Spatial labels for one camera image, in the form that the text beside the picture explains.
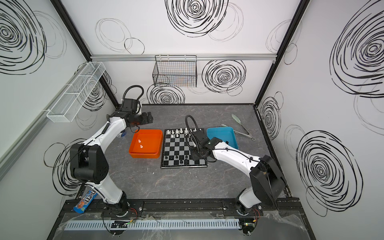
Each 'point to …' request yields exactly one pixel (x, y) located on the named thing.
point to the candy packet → (85, 202)
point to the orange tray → (146, 143)
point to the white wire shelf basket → (71, 101)
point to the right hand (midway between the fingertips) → (192, 155)
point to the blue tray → (226, 134)
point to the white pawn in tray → (141, 146)
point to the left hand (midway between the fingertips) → (147, 118)
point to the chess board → (177, 144)
